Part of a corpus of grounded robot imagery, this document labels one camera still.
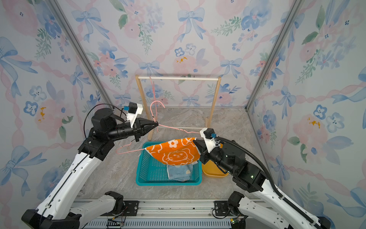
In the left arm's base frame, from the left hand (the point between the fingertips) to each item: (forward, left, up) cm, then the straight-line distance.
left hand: (156, 123), depth 60 cm
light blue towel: (-8, -9, -36) cm, 38 cm away
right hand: (-4, -17, -6) cm, 18 cm away
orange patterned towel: (-5, -8, -15) cm, 18 cm away
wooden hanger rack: (+33, -29, -37) cm, 58 cm away
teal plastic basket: (-7, +9, -39) cm, 41 cm away
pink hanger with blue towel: (+54, +13, -25) cm, 61 cm away
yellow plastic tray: (-3, -29, -43) cm, 51 cm away
